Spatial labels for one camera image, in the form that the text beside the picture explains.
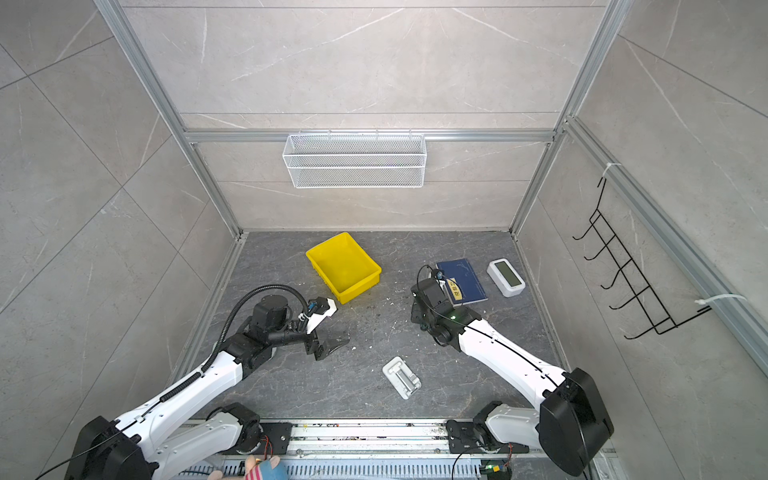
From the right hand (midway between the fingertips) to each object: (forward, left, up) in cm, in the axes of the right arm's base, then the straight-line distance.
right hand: (421, 302), depth 85 cm
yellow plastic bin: (+20, +25, -8) cm, 33 cm away
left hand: (-7, +22, +5) cm, 24 cm away
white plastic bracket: (-18, +7, -10) cm, 21 cm away
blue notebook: (+15, -17, -14) cm, 27 cm away
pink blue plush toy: (-38, +38, -5) cm, 54 cm away
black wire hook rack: (-18, -45, +20) cm, 52 cm away
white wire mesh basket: (+46, +20, +18) cm, 53 cm away
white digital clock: (+14, -31, -9) cm, 35 cm away
